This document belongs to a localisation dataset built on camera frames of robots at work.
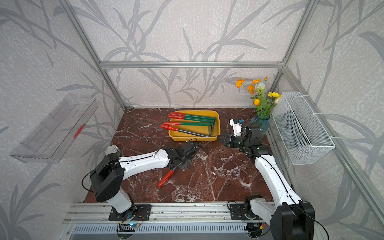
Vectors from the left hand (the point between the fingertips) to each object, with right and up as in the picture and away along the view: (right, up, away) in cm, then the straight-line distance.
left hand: (185, 161), depth 87 cm
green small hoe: (+19, +26, +24) cm, 40 cm away
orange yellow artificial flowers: (+47, +36, 0) cm, 59 cm away
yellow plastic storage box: (-8, +14, +12) cm, 20 cm away
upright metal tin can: (-45, +6, +4) cm, 45 cm away
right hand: (+20, +16, -9) cm, 26 cm away
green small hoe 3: (+2, +21, +16) cm, 27 cm away
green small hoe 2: (+6, +26, +21) cm, 33 cm away
